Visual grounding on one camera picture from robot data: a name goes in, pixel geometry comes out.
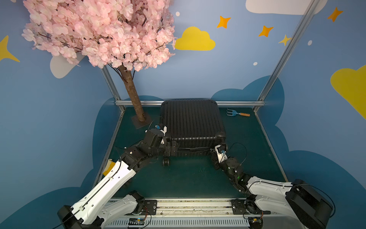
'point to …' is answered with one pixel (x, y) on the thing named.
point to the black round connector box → (255, 223)
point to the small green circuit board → (136, 221)
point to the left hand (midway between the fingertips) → (171, 142)
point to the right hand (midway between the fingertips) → (216, 150)
